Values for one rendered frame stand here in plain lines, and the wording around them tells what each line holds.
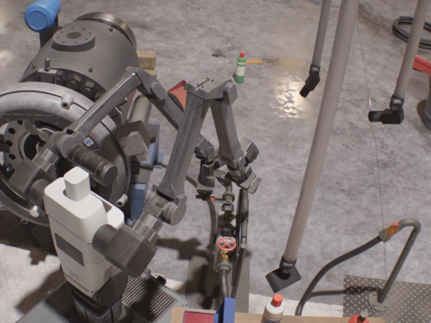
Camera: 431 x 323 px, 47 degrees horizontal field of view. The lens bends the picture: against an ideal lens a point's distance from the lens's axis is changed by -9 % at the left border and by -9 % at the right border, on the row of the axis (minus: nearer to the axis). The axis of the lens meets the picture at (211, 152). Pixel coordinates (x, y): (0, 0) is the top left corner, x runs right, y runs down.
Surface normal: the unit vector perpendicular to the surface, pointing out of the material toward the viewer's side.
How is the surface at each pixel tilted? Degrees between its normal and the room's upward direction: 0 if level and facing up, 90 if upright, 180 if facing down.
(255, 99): 0
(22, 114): 90
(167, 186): 66
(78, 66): 16
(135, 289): 0
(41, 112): 90
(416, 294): 0
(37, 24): 90
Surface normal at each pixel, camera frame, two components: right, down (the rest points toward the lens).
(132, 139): -0.06, 0.62
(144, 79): 0.65, 0.20
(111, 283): 0.81, 0.41
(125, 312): 0.07, -0.78
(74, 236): -0.58, 0.48
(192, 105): -0.50, 0.13
